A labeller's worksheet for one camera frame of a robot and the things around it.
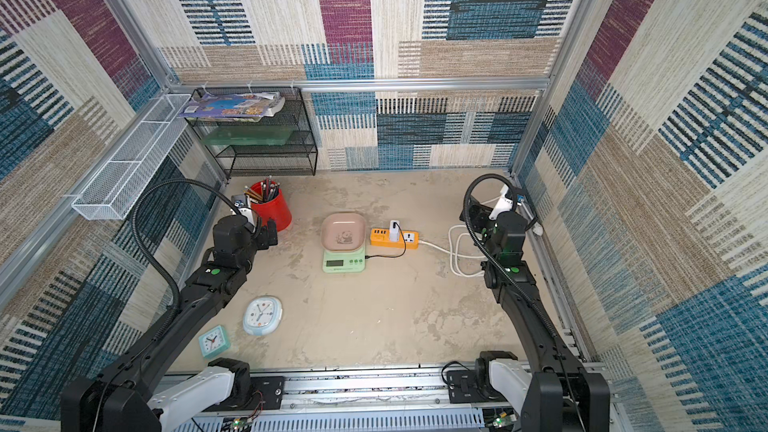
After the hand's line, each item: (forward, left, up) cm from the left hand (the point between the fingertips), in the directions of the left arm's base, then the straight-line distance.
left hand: (253, 220), depth 81 cm
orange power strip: (+6, -34, -18) cm, 39 cm away
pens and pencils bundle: (+16, +3, -6) cm, 18 cm away
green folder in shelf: (+30, +7, +5) cm, 31 cm away
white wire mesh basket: (-2, +28, +13) cm, 31 cm away
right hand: (+2, -62, +2) cm, 62 cm away
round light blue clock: (-19, -1, -19) cm, 27 cm away
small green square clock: (-26, +9, -16) cm, 32 cm away
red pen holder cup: (+12, 0, -11) cm, 16 cm away
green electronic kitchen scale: (-2, -22, -19) cm, 29 cm away
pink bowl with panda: (+8, -21, -17) cm, 29 cm away
